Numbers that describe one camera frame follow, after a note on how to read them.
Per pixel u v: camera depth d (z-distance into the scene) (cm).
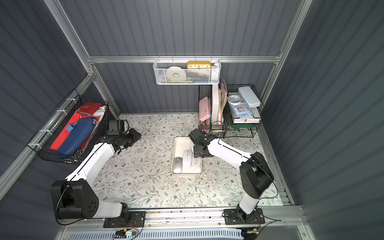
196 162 91
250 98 98
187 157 93
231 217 72
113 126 65
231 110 92
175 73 84
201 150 62
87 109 79
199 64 87
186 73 87
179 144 102
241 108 93
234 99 98
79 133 69
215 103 91
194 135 69
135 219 74
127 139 74
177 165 91
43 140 62
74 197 41
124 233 70
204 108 106
